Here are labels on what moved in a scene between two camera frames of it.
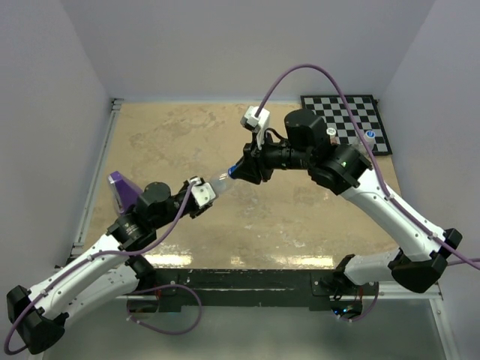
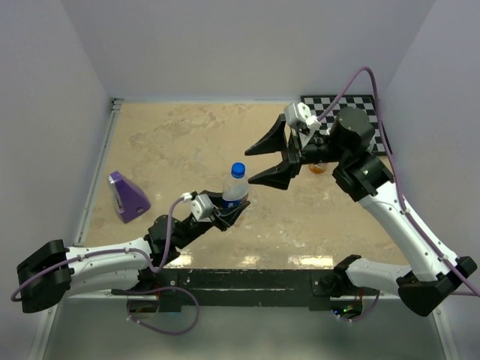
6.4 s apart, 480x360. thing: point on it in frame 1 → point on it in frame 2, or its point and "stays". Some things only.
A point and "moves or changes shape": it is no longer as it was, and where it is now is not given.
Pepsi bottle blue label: (219, 185) → (235, 192)
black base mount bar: (249, 287) stays
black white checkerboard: (331, 109) stays
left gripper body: (178, 200) → (216, 220)
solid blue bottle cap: (231, 170) moves or changes shape
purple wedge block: (126, 193) stays
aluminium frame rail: (103, 142) stays
